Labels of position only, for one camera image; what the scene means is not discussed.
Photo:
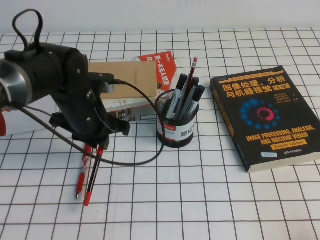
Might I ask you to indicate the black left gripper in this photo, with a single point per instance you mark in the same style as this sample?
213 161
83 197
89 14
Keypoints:
83 113

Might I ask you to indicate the red and white book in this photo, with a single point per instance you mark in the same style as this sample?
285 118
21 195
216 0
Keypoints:
166 69

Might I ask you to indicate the brown kraft notebook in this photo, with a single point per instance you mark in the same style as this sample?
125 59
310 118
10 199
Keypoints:
141 74

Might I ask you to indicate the black capped grey marker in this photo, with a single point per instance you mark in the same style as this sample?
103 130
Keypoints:
194 84
176 95
199 90

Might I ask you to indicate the black capped grey marker right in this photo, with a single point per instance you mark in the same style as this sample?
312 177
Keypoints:
199 90

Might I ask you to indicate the photo magazine under notebook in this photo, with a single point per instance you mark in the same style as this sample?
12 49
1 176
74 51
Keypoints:
130 109

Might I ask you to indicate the black capped grey marker middle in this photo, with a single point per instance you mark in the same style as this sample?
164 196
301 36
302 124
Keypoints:
194 84

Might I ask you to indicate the black image processing textbook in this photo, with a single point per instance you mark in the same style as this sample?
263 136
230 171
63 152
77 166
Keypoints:
269 121

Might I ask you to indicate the red capped black marker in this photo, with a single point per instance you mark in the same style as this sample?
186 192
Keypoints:
99 154

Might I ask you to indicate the black capped grey marker left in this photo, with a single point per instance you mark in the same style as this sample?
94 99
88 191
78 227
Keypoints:
176 95

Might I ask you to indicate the red gel pen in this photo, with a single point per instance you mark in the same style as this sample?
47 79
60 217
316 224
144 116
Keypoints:
82 175

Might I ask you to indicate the red pencil with eraser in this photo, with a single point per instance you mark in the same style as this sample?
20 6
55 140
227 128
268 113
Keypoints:
189 80

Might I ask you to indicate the white robot brochure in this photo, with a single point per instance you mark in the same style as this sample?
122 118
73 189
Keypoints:
16 122

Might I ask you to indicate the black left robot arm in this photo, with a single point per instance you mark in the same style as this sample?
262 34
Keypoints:
62 73

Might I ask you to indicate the black mesh pen holder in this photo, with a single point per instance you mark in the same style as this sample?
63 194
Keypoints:
173 133

